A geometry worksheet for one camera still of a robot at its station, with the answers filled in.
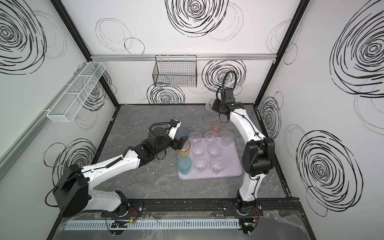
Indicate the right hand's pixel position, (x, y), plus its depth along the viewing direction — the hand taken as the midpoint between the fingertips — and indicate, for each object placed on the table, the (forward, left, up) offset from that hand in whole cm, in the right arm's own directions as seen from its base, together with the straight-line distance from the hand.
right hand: (215, 104), depth 90 cm
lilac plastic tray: (-25, +2, -22) cm, 33 cm away
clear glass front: (-29, +9, -20) cm, 36 cm away
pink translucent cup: (-1, -3, -21) cm, 21 cm away
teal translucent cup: (-31, +18, -17) cm, 39 cm away
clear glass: (-30, -1, -21) cm, 36 cm away
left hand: (-20, +18, -2) cm, 27 cm away
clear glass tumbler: (-2, +4, +1) cm, 5 cm away
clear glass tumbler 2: (-12, +12, -18) cm, 25 cm away
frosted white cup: (-10, -10, -21) cm, 25 cm away
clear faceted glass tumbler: (-21, +10, -19) cm, 29 cm away
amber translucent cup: (-24, +18, -14) cm, 33 cm away
